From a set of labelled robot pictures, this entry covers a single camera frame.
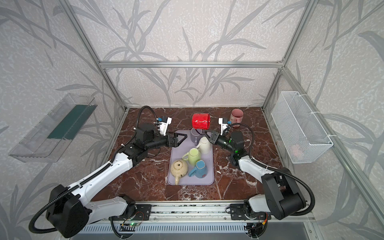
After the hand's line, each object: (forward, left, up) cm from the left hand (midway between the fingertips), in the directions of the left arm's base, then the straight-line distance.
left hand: (183, 132), depth 74 cm
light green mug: (-6, -4, -16) cm, 17 cm away
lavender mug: (+9, -6, -17) cm, 21 cm away
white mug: (+2, -11, -19) cm, 22 cm away
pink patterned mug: (+23, -33, -16) cm, 43 cm away
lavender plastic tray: (0, +7, -25) cm, 26 cm away
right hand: (+4, -10, -2) cm, 11 cm away
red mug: (+5, -9, +3) cm, 10 cm away
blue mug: (-13, -9, -18) cm, 24 cm away
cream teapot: (-13, +3, -17) cm, 22 cm away
